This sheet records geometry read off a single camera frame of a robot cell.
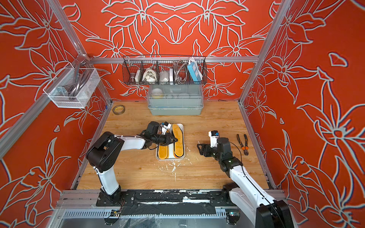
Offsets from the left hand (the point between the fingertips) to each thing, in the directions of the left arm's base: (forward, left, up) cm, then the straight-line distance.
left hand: (178, 139), depth 89 cm
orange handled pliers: (-1, -44, -5) cm, 44 cm away
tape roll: (+28, +51, -6) cm, 59 cm away
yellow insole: (-7, +9, -4) cm, 12 cm away
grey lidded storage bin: (+26, +4, +10) cm, 28 cm away
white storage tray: (-9, +3, -6) cm, 11 cm away
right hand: (-5, -13, +4) cm, 15 cm away
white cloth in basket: (+31, +20, +26) cm, 45 cm away
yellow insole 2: (+6, +1, -1) cm, 6 cm away
